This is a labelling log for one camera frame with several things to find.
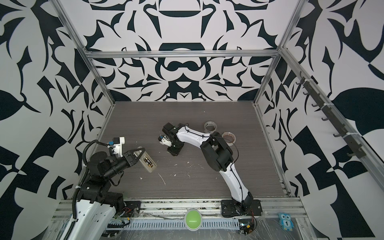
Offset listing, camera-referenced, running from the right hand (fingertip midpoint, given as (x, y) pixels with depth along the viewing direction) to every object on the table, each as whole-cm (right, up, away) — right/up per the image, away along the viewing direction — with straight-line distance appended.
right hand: (174, 150), depth 94 cm
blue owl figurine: (+54, -28, -24) cm, 65 cm away
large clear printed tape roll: (+24, +14, +12) cm, 30 cm away
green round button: (+11, -27, -24) cm, 38 cm away
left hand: (-12, +6, -23) cm, 26 cm away
